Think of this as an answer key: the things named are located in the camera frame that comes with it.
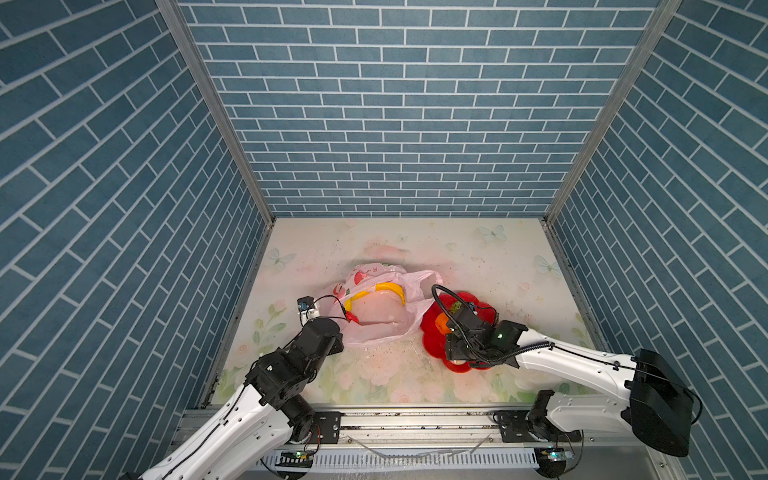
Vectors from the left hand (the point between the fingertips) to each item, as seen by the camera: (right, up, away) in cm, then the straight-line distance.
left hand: (337, 327), depth 77 cm
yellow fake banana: (+12, +8, +20) cm, 25 cm away
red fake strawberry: (+2, 0, +10) cm, 10 cm away
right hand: (+30, -7, +5) cm, 31 cm away
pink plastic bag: (+10, +3, +20) cm, 22 cm away
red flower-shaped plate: (+26, -6, +8) cm, 28 cm away
